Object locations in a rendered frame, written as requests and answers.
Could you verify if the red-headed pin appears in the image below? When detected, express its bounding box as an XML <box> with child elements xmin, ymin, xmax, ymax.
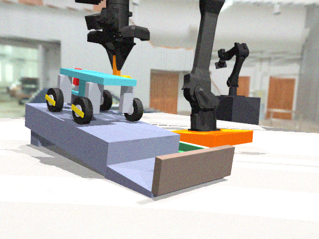
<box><xmin>73</xmin><ymin>78</ymin><xmax>79</xmax><ymax>91</ymax></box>

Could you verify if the yellow wheel chock with orange handle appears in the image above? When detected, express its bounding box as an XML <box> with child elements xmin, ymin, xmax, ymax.
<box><xmin>113</xmin><ymin>55</ymin><xmax>131</xmax><ymax>79</ymax></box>

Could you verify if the small four-wheeled trolley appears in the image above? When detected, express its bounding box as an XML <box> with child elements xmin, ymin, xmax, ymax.
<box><xmin>45</xmin><ymin>68</ymin><xmax>144</xmax><ymax>124</ymax></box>

